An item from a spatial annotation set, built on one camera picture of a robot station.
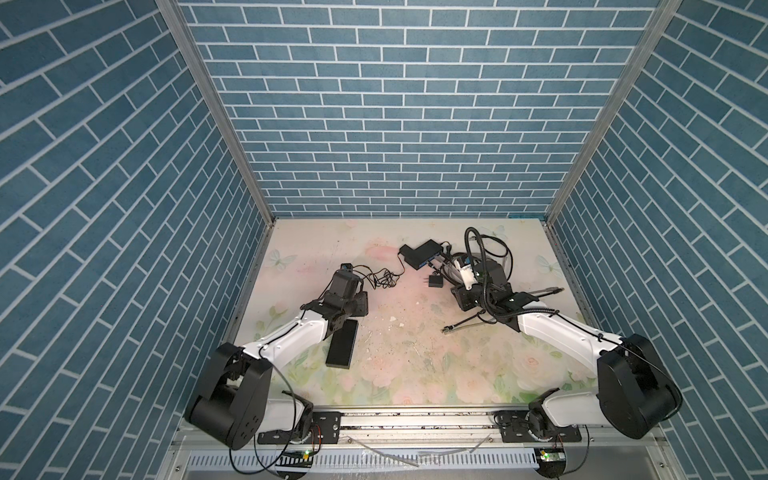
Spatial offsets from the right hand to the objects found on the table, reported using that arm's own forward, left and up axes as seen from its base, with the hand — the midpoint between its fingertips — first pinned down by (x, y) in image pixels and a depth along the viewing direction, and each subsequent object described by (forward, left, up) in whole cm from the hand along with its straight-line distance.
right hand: (455, 283), depth 89 cm
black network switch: (+17, +10, -8) cm, 21 cm away
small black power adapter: (+7, +5, -10) cm, 13 cm away
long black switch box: (-17, +32, -9) cm, 38 cm away
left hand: (-5, +28, -3) cm, 29 cm away
